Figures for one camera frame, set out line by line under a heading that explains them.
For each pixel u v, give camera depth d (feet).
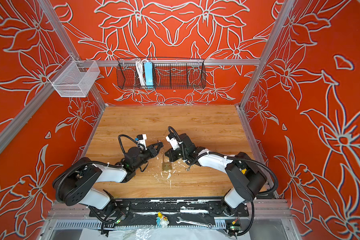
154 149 2.55
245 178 1.44
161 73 3.23
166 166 2.86
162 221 2.20
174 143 2.54
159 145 2.72
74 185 1.46
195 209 2.44
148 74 2.95
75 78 3.04
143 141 2.55
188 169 2.80
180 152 2.41
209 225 2.25
